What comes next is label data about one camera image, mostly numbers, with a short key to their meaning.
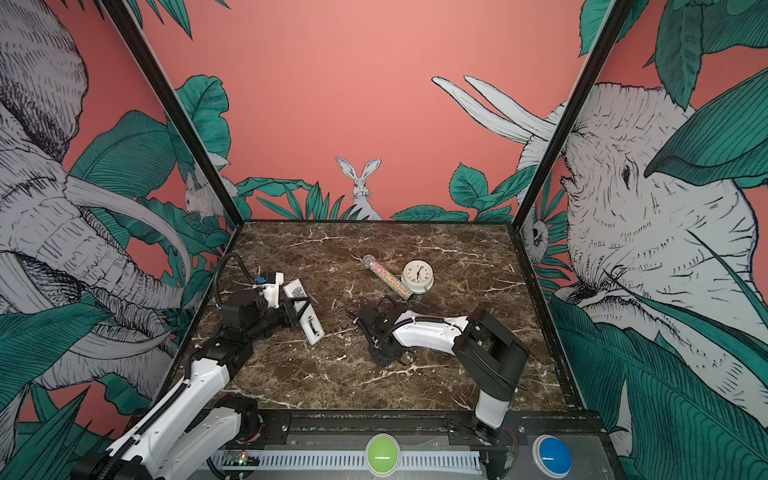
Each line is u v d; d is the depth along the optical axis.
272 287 0.72
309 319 0.79
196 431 0.55
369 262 1.04
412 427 0.76
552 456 0.70
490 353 0.47
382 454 0.70
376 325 0.69
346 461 0.70
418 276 1.00
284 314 0.70
